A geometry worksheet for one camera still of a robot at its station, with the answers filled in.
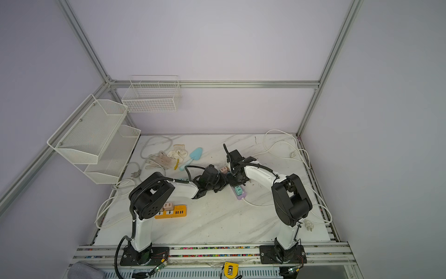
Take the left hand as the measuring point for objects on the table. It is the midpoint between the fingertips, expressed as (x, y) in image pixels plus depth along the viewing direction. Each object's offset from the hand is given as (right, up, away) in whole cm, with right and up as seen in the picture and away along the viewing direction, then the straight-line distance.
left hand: (232, 181), depth 95 cm
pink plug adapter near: (-4, +6, 0) cm, 7 cm away
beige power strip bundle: (-40, +11, +10) cm, 42 cm away
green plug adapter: (+3, -3, -9) cm, 10 cm away
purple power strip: (+4, -8, -5) cm, 10 cm away
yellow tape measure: (-1, -31, -26) cm, 41 cm away
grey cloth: (-61, -31, -26) cm, 73 cm away
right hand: (+1, +1, -3) cm, 3 cm away
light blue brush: (-23, +15, +16) cm, 32 cm away
